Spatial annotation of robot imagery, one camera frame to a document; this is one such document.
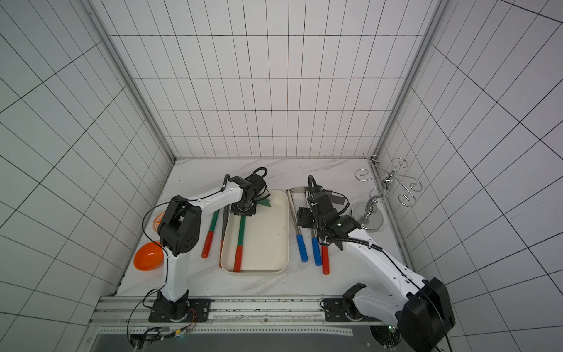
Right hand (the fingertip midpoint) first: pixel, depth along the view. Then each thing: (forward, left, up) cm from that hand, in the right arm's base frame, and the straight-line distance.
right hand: (305, 209), depth 82 cm
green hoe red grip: (-15, +25, -12) cm, 32 cm away
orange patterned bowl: (-4, +62, -9) cm, 63 cm away
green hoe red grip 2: (-22, +27, +16) cm, 38 cm away
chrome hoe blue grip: (-9, -5, -14) cm, 17 cm away
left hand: (+2, +27, -11) cm, 29 cm away
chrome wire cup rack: (+6, -27, -12) cm, 30 cm away
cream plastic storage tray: (-11, +15, -15) cm, 24 cm away
